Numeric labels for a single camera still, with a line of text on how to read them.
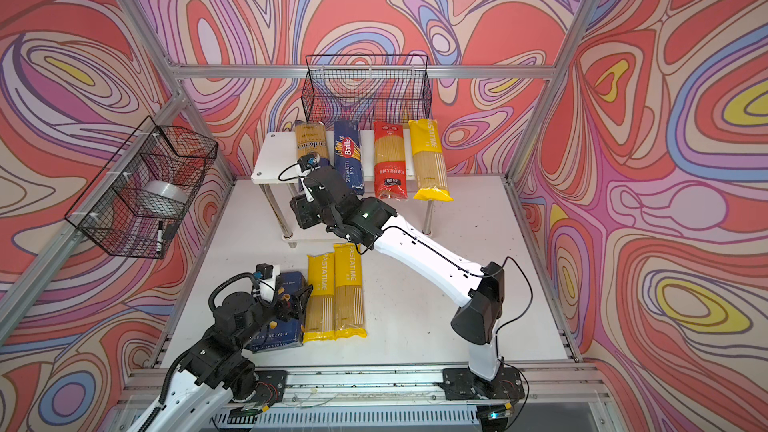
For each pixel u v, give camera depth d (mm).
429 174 700
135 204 736
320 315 824
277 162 767
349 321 822
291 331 754
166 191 733
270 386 725
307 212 605
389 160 732
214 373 551
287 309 688
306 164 585
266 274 661
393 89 959
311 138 798
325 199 496
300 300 691
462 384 739
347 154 733
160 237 719
